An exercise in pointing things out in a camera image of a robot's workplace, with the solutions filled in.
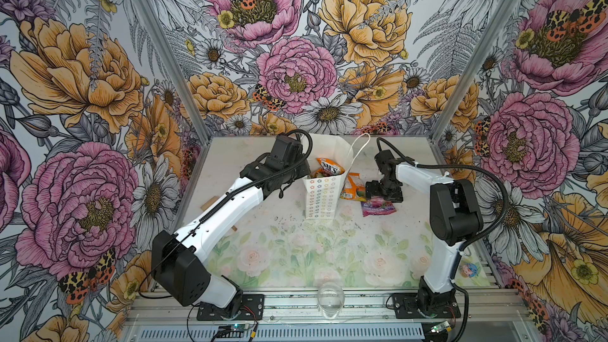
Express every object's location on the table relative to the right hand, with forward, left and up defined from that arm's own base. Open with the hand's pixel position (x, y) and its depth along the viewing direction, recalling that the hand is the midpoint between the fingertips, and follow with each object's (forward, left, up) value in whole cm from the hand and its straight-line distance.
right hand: (380, 204), depth 95 cm
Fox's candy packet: (+10, +19, +13) cm, 25 cm away
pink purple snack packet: (-1, +2, +1) cm, 2 cm away
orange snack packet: (+6, +10, +3) cm, 12 cm away
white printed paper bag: (-5, +24, +17) cm, 30 cm away
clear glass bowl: (-32, +22, -3) cm, 39 cm away
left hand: (+1, +29, +22) cm, 36 cm away
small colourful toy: (-26, -22, +3) cm, 34 cm away
